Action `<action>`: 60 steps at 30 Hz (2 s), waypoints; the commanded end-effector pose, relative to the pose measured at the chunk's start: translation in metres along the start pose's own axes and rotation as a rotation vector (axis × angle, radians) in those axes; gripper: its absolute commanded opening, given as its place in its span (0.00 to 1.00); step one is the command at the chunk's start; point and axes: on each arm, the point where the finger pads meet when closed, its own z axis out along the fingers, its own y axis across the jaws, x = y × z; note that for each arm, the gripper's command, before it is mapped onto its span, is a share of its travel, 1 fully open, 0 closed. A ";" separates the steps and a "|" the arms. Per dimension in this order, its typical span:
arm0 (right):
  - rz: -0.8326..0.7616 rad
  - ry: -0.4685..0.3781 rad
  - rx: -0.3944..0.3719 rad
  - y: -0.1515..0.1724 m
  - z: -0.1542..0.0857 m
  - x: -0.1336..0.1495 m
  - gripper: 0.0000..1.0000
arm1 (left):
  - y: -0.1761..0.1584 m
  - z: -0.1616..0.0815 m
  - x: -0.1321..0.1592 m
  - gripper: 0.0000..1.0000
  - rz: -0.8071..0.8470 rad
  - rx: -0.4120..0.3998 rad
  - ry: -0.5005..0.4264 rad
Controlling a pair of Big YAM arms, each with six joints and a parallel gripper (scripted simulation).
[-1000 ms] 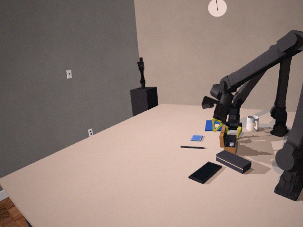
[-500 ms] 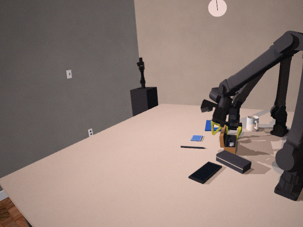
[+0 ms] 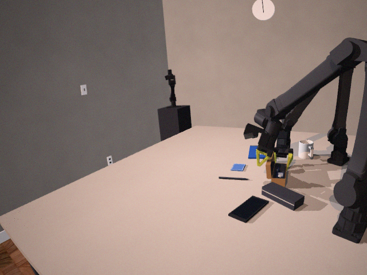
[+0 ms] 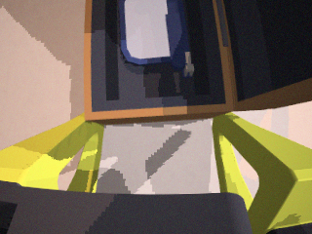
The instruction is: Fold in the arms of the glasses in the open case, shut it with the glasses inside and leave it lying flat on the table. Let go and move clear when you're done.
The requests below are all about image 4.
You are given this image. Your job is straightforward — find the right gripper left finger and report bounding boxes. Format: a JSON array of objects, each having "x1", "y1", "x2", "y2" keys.
[{"x1": 0, "y1": 113, "x2": 104, "y2": 192}]

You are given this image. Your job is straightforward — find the dark blue glasses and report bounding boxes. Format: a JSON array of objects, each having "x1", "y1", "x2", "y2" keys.
[{"x1": 119, "y1": 0, "x2": 194, "y2": 79}]

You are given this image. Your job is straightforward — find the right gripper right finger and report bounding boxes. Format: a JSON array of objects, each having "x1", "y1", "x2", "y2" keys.
[{"x1": 212, "y1": 112, "x2": 312, "y2": 234}]

